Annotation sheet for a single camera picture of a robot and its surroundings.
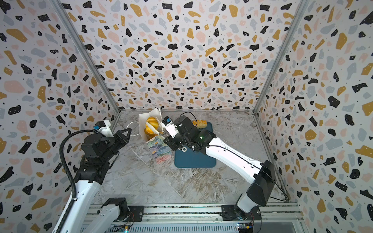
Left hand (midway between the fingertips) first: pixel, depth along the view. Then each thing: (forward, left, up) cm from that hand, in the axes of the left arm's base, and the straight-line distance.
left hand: (132, 128), depth 70 cm
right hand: (-3, -16, -5) cm, 17 cm away
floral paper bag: (-1, -10, -22) cm, 24 cm away
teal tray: (-1, -28, -30) cm, 41 cm away
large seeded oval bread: (+1, -7, -5) cm, 9 cm away
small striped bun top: (+6, -9, -2) cm, 11 cm away
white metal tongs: (0, -11, -1) cm, 11 cm away
